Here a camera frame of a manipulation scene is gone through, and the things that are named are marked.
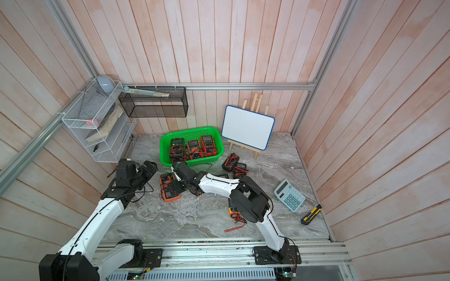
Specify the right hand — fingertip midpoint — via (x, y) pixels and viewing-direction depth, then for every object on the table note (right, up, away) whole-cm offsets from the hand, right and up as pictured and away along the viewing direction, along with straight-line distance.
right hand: (175, 185), depth 90 cm
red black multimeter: (+16, +21, +17) cm, 32 cm away
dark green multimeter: (-2, +18, +11) cm, 21 cm away
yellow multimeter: (+31, -13, -7) cm, 35 cm away
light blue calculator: (+60, -5, +1) cm, 60 cm away
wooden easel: (+43, +42, +3) cm, 60 cm away
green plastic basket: (+3, +30, +27) cm, 40 cm away
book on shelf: (-29, +31, -9) cm, 44 cm away
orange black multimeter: (+7, +21, +18) cm, 28 cm away
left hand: (-9, +8, -6) cm, 14 cm away
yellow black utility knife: (+65, -15, -8) cm, 68 cm away
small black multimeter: (+30, +11, +13) cm, 34 cm away
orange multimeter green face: (-6, +2, +3) cm, 7 cm away
